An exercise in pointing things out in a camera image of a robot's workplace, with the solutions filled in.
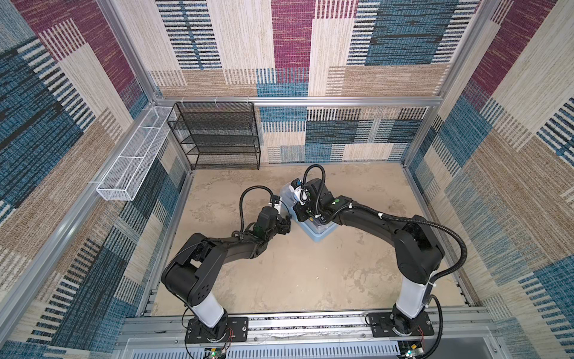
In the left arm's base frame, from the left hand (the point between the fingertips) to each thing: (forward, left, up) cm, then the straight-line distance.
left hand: (284, 211), depth 93 cm
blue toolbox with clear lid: (-9, -12, 0) cm, 15 cm away
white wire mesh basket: (-5, +50, +25) cm, 56 cm away
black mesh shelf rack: (+39, +32, +8) cm, 52 cm away
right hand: (-1, -5, +3) cm, 6 cm away
